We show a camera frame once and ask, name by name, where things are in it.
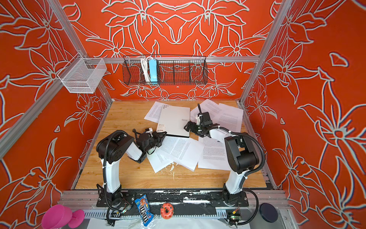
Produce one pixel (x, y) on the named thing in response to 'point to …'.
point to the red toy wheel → (167, 211)
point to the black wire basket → (170, 70)
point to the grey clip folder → (175, 120)
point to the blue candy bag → (147, 216)
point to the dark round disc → (268, 213)
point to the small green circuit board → (234, 219)
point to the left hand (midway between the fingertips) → (167, 132)
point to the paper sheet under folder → (153, 114)
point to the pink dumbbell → (58, 216)
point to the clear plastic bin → (82, 75)
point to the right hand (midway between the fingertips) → (186, 128)
